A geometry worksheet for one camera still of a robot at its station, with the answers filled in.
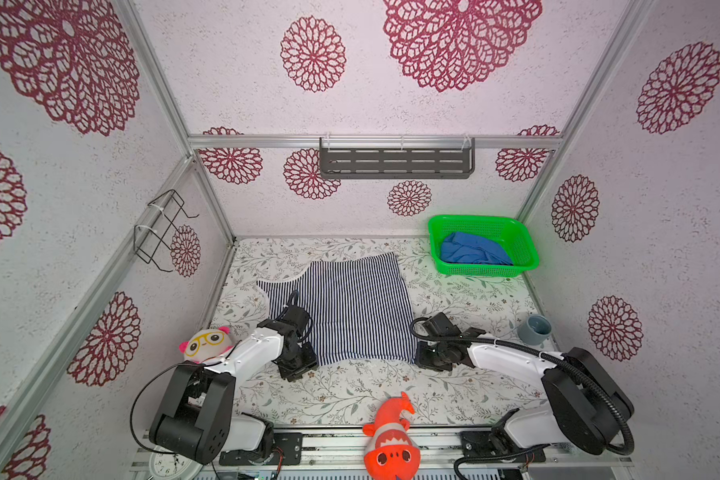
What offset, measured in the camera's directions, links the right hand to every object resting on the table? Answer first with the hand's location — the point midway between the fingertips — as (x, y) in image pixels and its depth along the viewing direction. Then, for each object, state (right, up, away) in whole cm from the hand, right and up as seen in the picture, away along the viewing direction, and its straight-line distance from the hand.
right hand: (415, 357), depth 88 cm
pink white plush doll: (-59, +5, -5) cm, 60 cm away
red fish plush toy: (-9, -14, -22) cm, 28 cm away
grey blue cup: (+38, +7, +3) cm, 38 cm away
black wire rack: (-69, +39, -10) cm, 80 cm away
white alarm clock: (-60, -18, -21) cm, 66 cm away
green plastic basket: (+41, +41, +28) cm, 65 cm away
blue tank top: (+23, +34, +22) cm, 47 cm away
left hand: (-30, -4, -3) cm, 31 cm away
